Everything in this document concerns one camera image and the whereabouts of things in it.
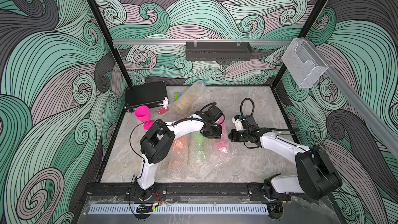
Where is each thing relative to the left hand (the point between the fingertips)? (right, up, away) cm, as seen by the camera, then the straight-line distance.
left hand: (220, 135), depth 86 cm
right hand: (+4, -1, +2) cm, 5 cm away
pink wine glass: (-44, +13, -2) cm, 45 cm away
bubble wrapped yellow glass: (-23, +16, +13) cm, 31 cm away
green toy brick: (-28, +23, +24) cm, 43 cm away
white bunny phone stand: (-35, +16, +16) cm, 42 cm away
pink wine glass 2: (0, -4, -6) cm, 7 cm away
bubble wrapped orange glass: (-23, -10, -10) cm, 27 cm away
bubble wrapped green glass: (-14, -6, -7) cm, 16 cm away
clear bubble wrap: (+2, -9, -4) cm, 10 cm away
